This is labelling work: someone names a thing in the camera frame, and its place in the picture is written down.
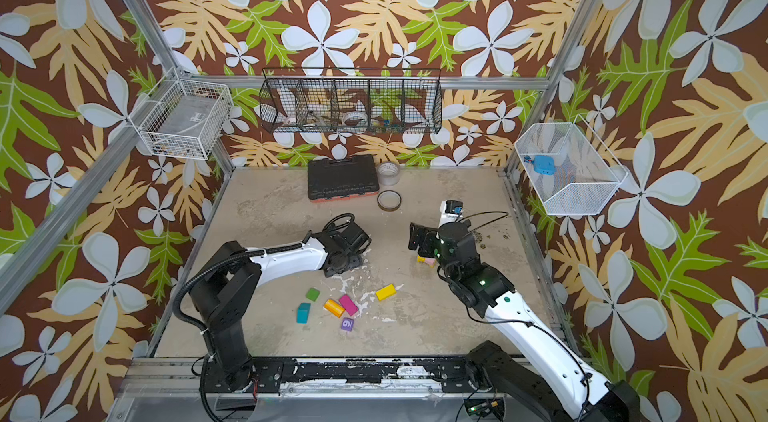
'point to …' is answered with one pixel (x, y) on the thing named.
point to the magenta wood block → (348, 304)
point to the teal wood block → (303, 312)
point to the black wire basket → (342, 100)
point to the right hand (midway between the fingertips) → (421, 226)
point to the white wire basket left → (183, 118)
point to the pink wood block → (430, 261)
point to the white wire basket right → (586, 173)
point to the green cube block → (312, 294)
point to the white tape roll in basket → (354, 119)
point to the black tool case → (341, 179)
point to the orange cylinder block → (333, 307)
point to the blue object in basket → (542, 164)
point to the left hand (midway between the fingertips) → (350, 258)
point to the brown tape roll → (389, 200)
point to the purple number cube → (347, 324)
